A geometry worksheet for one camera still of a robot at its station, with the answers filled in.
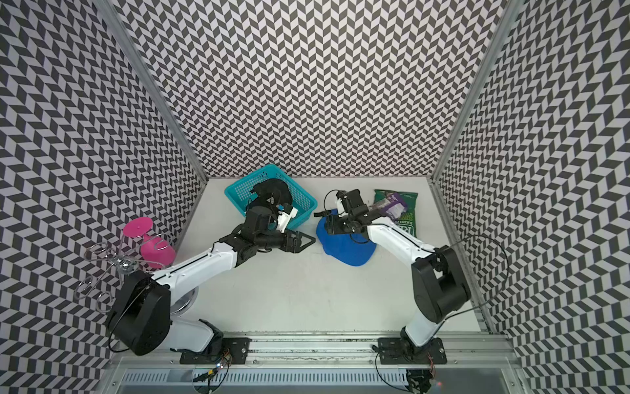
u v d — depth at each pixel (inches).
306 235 30.3
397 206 40.0
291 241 28.5
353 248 36.0
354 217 26.3
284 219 29.6
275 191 43.7
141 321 16.2
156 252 28.9
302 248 28.9
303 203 41.2
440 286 17.7
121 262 23.8
